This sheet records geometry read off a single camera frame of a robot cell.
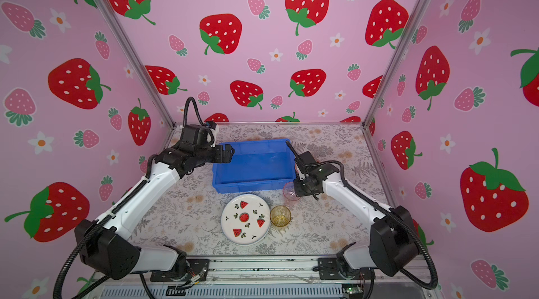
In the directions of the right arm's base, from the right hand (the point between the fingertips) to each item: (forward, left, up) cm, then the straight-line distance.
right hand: (298, 189), depth 84 cm
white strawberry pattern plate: (-12, +20, -7) cm, 25 cm away
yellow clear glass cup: (-9, +7, -9) cm, 14 cm away
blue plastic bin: (+17, +23, -12) cm, 31 cm away
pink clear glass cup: (0, +4, -4) cm, 6 cm away
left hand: (+6, +30, +15) cm, 34 cm away
